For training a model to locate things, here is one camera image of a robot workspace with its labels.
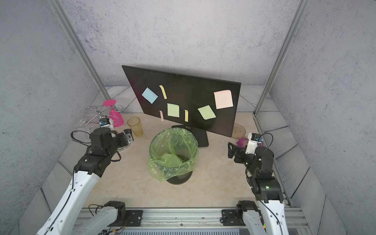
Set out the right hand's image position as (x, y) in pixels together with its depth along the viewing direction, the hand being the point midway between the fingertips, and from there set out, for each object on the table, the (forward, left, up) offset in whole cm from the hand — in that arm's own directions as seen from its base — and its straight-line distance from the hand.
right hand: (238, 144), depth 70 cm
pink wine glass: (+24, +70, -6) cm, 75 cm away
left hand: (+6, +55, +3) cm, 56 cm away
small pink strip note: (+25, +41, -5) cm, 48 cm away
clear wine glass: (+12, +82, +2) cm, 83 cm away
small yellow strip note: (+19, +26, +1) cm, 32 cm away
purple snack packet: (+16, -10, -22) cm, 29 cm away
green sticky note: (+14, +15, +7) cm, 22 cm away
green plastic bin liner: (+6, +34, -17) cm, 38 cm away
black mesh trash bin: (+6, +34, -19) cm, 39 cm away
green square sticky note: (+20, +32, +4) cm, 38 cm away
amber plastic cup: (+25, +61, -12) cm, 67 cm away
